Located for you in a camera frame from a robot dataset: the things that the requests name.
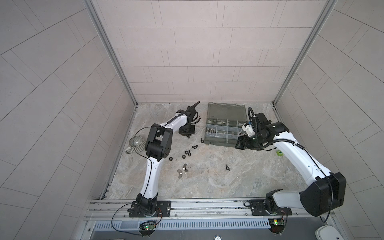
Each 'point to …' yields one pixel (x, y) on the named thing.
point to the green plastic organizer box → (224, 123)
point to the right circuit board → (277, 225)
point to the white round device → (327, 232)
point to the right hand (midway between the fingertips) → (240, 146)
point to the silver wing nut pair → (180, 171)
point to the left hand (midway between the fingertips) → (193, 131)
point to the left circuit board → (147, 227)
